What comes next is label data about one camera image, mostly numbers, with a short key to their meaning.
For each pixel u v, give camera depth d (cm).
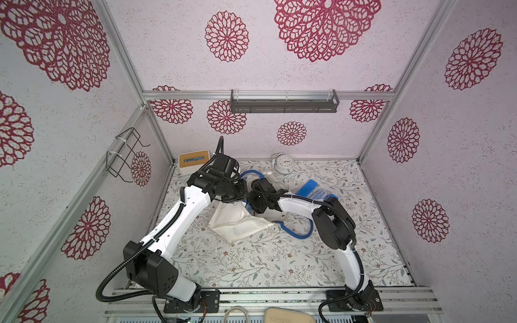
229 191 69
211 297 76
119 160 76
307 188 108
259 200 85
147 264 39
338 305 73
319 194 105
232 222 75
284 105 88
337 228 55
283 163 114
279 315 70
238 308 72
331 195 105
